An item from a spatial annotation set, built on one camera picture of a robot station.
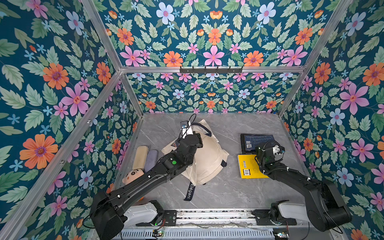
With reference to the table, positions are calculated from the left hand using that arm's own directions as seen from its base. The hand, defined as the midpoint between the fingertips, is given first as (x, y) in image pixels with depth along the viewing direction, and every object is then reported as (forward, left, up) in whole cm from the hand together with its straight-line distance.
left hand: (198, 130), depth 73 cm
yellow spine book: (-11, -29, -23) cm, 38 cm away
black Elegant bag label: (-20, +6, -29) cm, 36 cm away
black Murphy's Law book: (+4, -29, -22) cm, 37 cm away
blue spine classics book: (+5, -32, -22) cm, 39 cm away
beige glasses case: (+1, +37, -25) cm, 44 cm away
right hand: (+2, -38, -18) cm, 42 cm away
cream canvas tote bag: (-4, -6, -27) cm, 28 cm away
